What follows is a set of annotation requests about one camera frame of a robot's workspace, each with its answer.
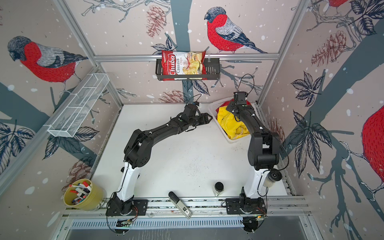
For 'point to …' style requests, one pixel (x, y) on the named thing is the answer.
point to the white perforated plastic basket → (213, 106)
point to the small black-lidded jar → (218, 189)
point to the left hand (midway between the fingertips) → (210, 118)
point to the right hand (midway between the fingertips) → (231, 108)
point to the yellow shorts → (233, 128)
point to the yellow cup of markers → (83, 194)
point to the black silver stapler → (179, 205)
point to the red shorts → (228, 103)
